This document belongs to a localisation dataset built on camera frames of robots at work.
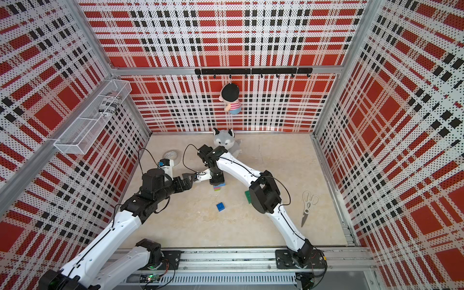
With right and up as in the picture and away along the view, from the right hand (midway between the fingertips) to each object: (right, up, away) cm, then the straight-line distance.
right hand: (220, 177), depth 92 cm
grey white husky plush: (+3, +20, +1) cm, 21 cm away
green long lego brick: (+14, -8, +1) cm, 17 cm away
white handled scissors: (+45, -11, -1) cm, 47 cm away
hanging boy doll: (+5, +43, 0) cm, 43 cm away
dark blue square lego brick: (+1, -14, -4) cm, 14 cm away
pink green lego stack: (-1, -6, +1) cm, 6 cm away
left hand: (-12, +2, -11) cm, 17 cm away
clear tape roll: (-31, +12, +16) cm, 37 cm away
